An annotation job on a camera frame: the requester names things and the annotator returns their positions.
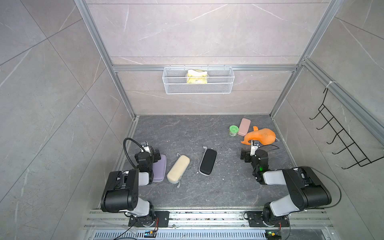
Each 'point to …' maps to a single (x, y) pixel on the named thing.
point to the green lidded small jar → (233, 130)
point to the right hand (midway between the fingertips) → (250, 148)
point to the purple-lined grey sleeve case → (159, 169)
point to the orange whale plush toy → (265, 136)
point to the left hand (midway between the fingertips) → (149, 148)
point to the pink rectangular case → (244, 127)
